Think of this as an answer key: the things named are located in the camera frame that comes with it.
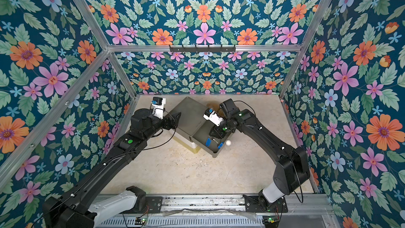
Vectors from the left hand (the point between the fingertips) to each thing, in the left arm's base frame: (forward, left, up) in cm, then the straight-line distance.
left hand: (173, 110), depth 74 cm
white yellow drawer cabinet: (-9, -5, -16) cm, 18 cm away
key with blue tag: (-10, -16, -15) cm, 24 cm away
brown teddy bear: (+17, -21, -18) cm, 33 cm away
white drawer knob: (-13, -25, -13) cm, 31 cm away
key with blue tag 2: (-13, -22, -15) cm, 29 cm away
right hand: (-5, -18, -12) cm, 22 cm away
